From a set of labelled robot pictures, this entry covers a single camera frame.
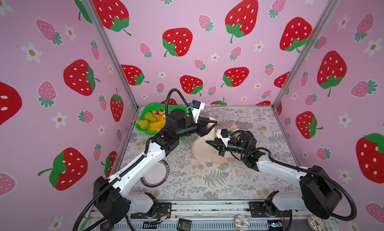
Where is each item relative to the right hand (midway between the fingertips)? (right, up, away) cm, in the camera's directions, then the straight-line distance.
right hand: (206, 140), depth 73 cm
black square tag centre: (-11, -39, -4) cm, 41 cm away
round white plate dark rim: (-27, -22, +11) cm, 36 cm away
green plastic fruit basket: (-40, +20, +39) cm, 59 cm away
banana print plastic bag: (0, -5, 0) cm, 5 cm away
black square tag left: (-47, -40, -4) cm, 62 cm away
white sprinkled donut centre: (+16, -39, -3) cm, 42 cm away
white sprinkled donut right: (+51, -38, -4) cm, 64 cm away
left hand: (+3, +10, -7) cm, 12 cm away
